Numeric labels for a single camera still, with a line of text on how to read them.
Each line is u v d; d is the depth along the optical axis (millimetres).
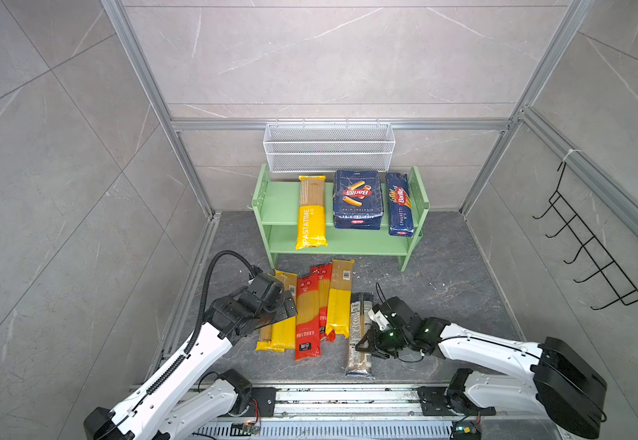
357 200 784
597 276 654
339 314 856
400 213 773
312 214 790
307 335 817
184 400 531
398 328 646
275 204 859
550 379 409
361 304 861
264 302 556
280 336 815
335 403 746
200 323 470
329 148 1006
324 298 900
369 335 759
